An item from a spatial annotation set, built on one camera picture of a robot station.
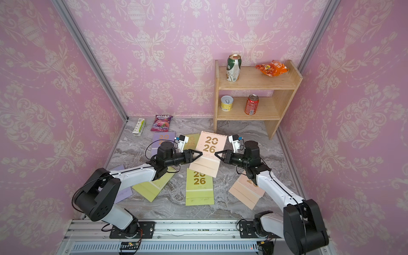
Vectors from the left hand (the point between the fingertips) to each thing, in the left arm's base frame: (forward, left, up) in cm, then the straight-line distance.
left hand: (201, 156), depth 81 cm
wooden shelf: (+30, -41, +6) cm, 51 cm away
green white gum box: (+29, +45, -13) cm, 55 cm away
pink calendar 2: (-12, -24, -16) cm, 31 cm away
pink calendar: (+5, -3, +4) cm, 7 cm away
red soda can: (+25, -27, +14) cm, 39 cm away
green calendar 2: (-11, +1, -15) cm, 19 cm away
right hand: (-1, -8, +3) cm, 8 cm away
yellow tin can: (+30, -14, +11) cm, 35 cm away
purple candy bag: (+35, +30, -13) cm, 48 cm away
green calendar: (-11, +28, -18) cm, 34 cm away
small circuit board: (-36, +32, -20) cm, 52 cm away
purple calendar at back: (+25, +31, -17) cm, 43 cm away
